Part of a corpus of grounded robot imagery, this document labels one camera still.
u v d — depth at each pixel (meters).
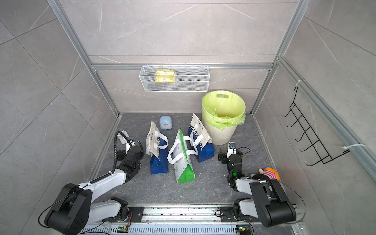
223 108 0.99
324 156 0.58
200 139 0.80
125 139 0.72
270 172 0.82
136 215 0.73
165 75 0.88
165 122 1.04
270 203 0.42
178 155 0.71
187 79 1.01
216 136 0.90
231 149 0.76
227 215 0.73
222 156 0.81
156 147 0.76
